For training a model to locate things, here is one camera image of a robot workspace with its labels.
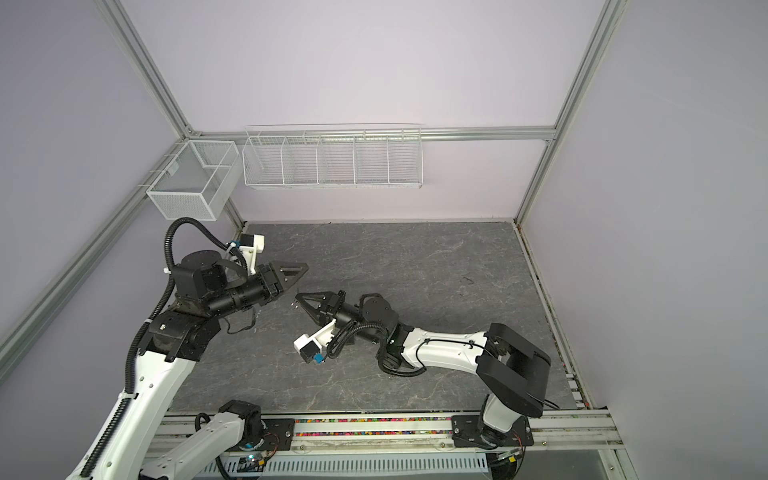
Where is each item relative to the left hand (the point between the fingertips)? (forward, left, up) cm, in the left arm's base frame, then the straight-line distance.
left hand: (304, 275), depth 63 cm
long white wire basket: (+55, -18, -8) cm, 58 cm away
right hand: (-1, +1, -3) cm, 3 cm away
